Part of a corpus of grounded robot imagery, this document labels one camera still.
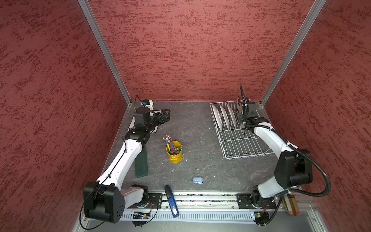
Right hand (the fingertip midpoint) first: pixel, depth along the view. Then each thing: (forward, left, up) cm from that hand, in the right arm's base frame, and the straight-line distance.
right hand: (244, 116), depth 89 cm
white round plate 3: (+2, +7, -2) cm, 8 cm away
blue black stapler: (-44, +45, -13) cm, 64 cm away
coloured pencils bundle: (-17, +47, -2) cm, 49 cm away
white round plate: (+2, +16, -3) cm, 17 cm away
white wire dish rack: (-10, +6, -16) cm, 20 cm away
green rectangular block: (-23, +65, -15) cm, 71 cm away
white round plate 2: (+3, +11, -3) cm, 12 cm away
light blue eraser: (-34, +31, -15) cm, 48 cm away
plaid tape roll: (-47, -15, -15) cm, 51 cm away
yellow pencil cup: (-22, +43, -7) cm, 49 cm away
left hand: (-4, +49, +8) cm, 50 cm away
